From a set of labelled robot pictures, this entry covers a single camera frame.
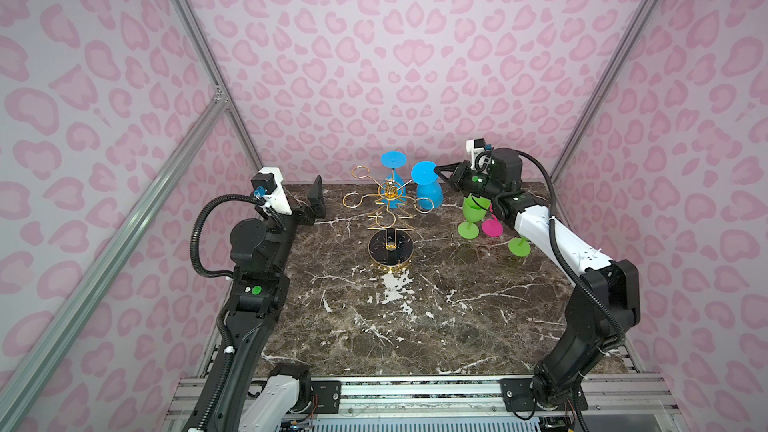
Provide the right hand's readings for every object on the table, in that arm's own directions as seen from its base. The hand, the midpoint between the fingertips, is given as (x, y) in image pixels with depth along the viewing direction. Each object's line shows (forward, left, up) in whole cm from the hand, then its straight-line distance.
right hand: (437, 167), depth 77 cm
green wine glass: (-2, -12, -15) cm, 19 cm away
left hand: (-13, +31, +11) cm, 35 cm away
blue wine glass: (-4, +11, -5) cm, 13 cm away
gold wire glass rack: (-5, +12, -31) cm, 34 cm away
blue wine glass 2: (+1, +1, -10) cm, 11 cm away
